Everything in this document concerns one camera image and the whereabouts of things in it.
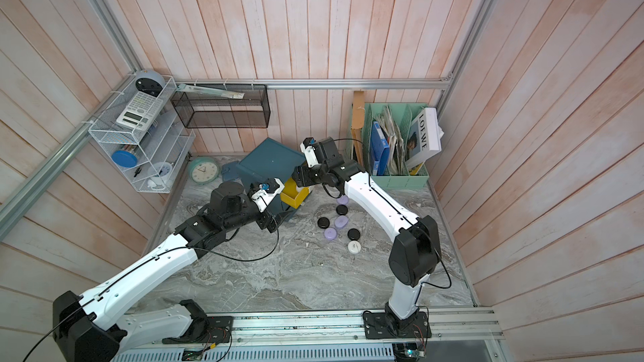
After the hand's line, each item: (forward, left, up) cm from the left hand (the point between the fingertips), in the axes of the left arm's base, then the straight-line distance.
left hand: (281, 202), depth 74 cm
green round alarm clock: (+27, +37, -17) cm, 49 cm away
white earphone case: (-4, -24, -22) cm, 33 cm away
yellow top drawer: (+5, -2, -4) cm, 7 cm away
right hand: (+13, -5, -2) cm, 14 cm away
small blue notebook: (+31, +29, -22) cm, 48 cm away
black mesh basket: (+48, +29, 0) cm, 56 cm away
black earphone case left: (+6, -13, -23) cm, 28 cm away
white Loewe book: (+28, -50, +2) cm, 58 cm away
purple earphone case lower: (+1, -16, -23) cm, 28 cm away
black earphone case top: (+12, -21, -24) cm, 35 cm away
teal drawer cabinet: (+20, +6, -3) cm, 21 cm away
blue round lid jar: (+12, +49, +6) cm, 51 cm away
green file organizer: (+41, -43, -1) cm, 60 cm away
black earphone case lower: (+1, -25, -24) cm, 34 cm away
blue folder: (+29, -36, -7) cm, 47 cm away
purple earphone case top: (+16, -22, -23) cm, 35 cm away
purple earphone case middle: (+6, -20, -23) cm, 31 cm away
